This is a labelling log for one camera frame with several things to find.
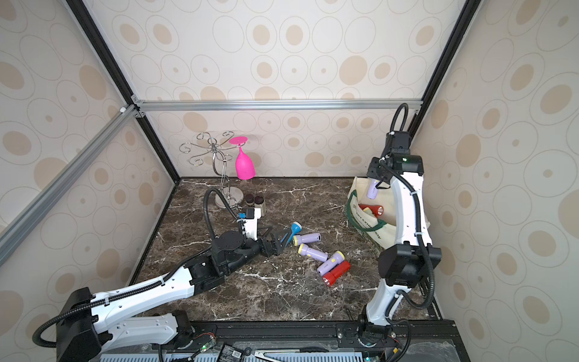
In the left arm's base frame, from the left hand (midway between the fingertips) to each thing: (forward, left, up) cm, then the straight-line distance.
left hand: (289, 232), depth 67 cm
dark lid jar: (+28, +19, -19) cm, 39 cm away
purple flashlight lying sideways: (+12, -5, -24) cm, 27 cm away
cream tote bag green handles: (+10, -30, -6) cm, 33 cm away
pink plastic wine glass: (+34, +20, -5) cm, 40 cm away
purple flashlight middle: (+5, -11, -25) cm, 28 cm away
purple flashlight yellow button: (+4, -19, -24) cm, 31 cm away
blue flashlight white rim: (+17, -2, -25) cm, 30 cm away
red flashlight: (+24, -37, -20) cm, 49 cm away
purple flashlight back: (+18, -29, -1) cm, 34 cm away
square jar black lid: (+28, +14, -20) cm, 37 cm away
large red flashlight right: (-5, -15, -25) cm, 29 cm away
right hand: (+24, -35, +3) cm, 43 cm away
